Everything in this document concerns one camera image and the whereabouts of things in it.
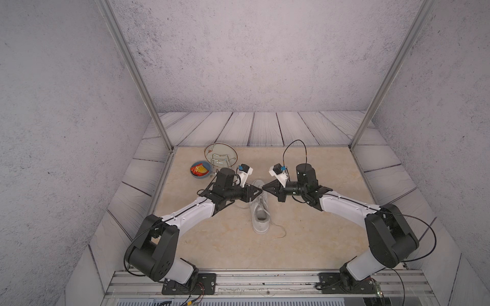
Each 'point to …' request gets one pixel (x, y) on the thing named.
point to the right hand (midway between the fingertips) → (265, 188)
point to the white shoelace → (260, 204)
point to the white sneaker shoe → (260, 210)
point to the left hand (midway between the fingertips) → (261, 191)
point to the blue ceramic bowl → (207, 166)
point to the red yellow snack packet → (199, 170)
